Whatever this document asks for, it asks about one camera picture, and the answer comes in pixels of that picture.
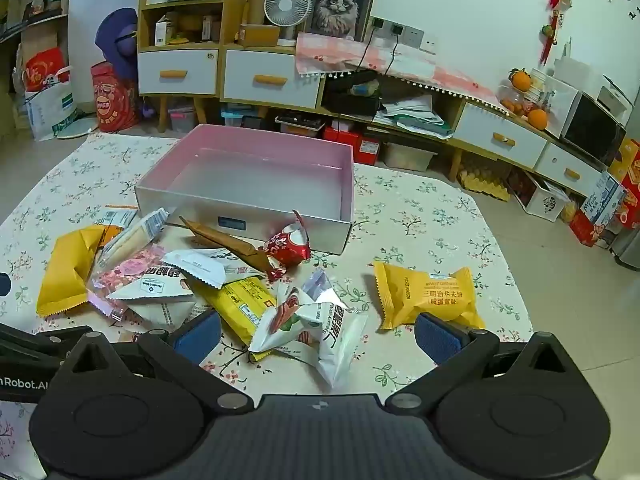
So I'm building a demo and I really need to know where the wooden bookshelf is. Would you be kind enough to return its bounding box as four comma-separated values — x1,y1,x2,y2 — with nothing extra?
0,0,73,96

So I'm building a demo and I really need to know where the low wooden cabinet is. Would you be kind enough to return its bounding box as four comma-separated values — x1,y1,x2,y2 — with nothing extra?
320,67,618,198

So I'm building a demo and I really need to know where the yellow bar snack packet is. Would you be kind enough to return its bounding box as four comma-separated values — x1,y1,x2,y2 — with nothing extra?
189,276,277,362

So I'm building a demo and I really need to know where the small white snack packet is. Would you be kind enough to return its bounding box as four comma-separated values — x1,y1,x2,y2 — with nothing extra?
161,249,242,289

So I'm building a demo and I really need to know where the black cable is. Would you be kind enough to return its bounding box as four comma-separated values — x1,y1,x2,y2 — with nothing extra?
356,22,377,68
383,30,401,77

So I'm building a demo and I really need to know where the loose papers pile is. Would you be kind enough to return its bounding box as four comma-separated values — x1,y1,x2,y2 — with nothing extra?
372,94,452,137

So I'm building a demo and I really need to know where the floral tablecloth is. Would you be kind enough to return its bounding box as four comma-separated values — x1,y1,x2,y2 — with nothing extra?
0,127,533,480

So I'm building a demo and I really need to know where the white nut packet with picture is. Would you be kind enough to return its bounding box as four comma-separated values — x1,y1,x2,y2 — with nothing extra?
248,287,369,389

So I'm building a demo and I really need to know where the silver box with pink lining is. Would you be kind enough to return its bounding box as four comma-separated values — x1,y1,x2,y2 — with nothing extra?
135,124,356,256

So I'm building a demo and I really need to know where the black box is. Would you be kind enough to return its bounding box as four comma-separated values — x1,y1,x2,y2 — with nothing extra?
321,72,383,117

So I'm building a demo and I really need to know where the white storage bin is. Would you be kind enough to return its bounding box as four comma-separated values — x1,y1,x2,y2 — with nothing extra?
381,141,437,172

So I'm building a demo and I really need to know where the white desk fan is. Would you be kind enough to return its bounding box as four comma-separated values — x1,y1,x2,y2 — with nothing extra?
263,0,314,49

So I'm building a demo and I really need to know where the silver foil snack packet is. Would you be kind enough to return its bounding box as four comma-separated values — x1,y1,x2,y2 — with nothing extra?
299,268,337,307

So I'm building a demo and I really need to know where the cardboard box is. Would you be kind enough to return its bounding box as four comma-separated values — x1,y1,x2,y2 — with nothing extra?
238,23,282,47

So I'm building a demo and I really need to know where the white microwave oven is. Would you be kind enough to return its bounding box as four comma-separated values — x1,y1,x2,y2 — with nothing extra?
544,76,628,170

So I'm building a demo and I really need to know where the long brown snack packet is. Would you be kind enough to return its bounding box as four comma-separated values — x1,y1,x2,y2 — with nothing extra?
178,216,272,274

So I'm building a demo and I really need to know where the yellow printed snack packet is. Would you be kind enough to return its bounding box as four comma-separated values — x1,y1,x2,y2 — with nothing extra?
372,261,487,332

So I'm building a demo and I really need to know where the wall socket with plugs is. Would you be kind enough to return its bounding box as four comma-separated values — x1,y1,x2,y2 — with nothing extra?
369,16,406,37

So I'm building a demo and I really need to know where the white printed box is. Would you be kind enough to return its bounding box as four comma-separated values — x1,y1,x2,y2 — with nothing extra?
517,172,574,222

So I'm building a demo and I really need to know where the orange and white snack packet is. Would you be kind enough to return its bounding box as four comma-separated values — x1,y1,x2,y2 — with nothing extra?
95,208,139,250

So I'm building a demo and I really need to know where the purple hat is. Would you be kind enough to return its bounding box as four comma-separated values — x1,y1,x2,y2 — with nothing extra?
95,7,139,82

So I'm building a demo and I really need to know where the white shopping bag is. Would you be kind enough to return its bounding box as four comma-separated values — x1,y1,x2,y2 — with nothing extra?
24,67,79,142

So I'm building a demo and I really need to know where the red gift bag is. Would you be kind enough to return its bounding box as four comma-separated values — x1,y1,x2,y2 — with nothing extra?
24,47,71,93

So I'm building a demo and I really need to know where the yellow egg carton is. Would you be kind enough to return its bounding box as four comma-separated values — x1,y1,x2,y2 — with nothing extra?
457,156,512,202

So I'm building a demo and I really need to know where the white triangular nut packet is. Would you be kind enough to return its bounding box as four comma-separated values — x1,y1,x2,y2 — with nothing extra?
105,264,197,332

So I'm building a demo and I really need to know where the wooden shelf cabinet with drawers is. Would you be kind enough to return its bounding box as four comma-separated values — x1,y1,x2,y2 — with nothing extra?
136,0,327,133

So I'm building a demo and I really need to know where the pink cloth with tassels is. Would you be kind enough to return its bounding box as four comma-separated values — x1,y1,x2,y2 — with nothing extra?
294,31,516,113

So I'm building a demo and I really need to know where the red box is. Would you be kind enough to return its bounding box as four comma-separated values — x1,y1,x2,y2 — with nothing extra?
323,126,385,166

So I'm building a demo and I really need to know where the framed cat picture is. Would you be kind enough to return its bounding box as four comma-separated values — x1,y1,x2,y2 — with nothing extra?
304,0,380,45

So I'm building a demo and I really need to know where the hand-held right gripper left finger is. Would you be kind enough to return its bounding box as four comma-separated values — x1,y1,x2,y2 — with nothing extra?
60,310,253,413

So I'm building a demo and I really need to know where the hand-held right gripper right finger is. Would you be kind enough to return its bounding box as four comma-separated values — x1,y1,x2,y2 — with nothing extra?
385,312,583,413

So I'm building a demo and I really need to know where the plain yellow snack packet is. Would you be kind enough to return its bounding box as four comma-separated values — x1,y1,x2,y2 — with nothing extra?
36,225,107,318

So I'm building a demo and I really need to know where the red printed bag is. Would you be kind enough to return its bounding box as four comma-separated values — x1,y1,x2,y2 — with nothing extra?
90,60,142,133

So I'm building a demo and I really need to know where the blue and white carton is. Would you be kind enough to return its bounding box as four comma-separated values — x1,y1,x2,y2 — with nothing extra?
580,170,628,248

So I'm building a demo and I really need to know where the pink snack packet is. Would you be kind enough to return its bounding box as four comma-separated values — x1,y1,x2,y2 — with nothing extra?
86,245,167,322

